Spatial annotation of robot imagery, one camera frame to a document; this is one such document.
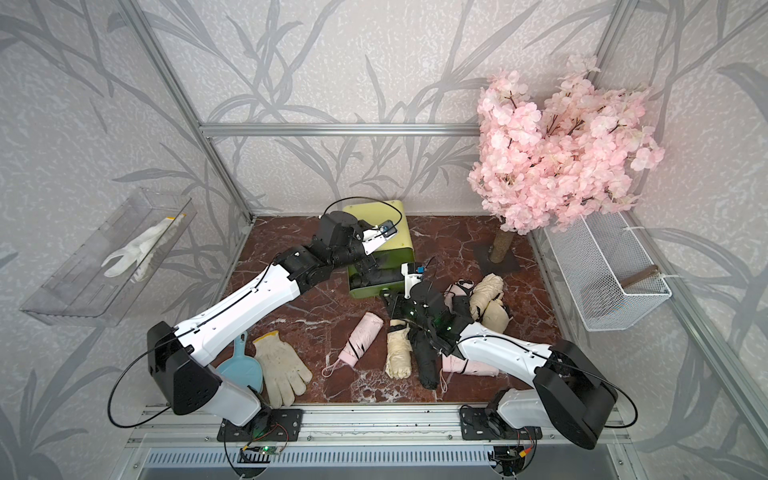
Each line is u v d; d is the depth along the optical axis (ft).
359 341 2.77
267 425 2.24
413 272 2.37
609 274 1.99
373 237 2.07
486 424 2.15
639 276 2.09
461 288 3.05
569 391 1.37
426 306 1.97
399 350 2.70
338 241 1.89
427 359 2.64
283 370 2.72
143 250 2.10
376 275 2.62
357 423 2.47
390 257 2.37
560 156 2.11
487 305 2.99
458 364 2.66
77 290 2.01
